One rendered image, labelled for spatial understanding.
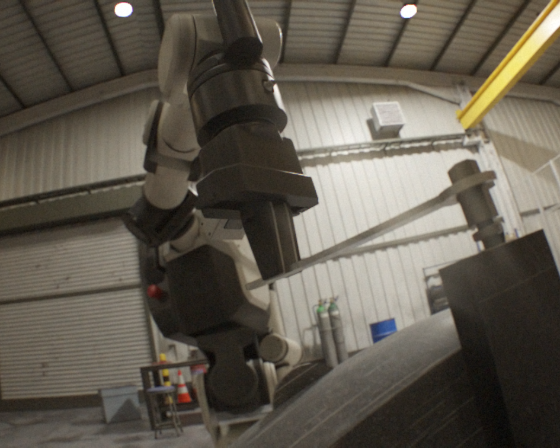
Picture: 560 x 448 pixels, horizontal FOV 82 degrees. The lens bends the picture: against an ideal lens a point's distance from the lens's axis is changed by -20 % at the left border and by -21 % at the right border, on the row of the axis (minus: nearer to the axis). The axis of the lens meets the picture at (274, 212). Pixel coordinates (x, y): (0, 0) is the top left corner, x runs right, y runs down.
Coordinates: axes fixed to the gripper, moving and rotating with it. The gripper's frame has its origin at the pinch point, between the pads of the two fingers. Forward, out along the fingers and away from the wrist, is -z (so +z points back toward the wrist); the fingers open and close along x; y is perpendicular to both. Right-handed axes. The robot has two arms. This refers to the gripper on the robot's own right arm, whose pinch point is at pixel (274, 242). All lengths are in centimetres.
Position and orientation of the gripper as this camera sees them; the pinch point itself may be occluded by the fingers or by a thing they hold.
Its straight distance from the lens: 33.6
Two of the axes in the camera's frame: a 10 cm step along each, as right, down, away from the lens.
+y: 7.0, -3.9, -6.0
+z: -2.7, -9.2, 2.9
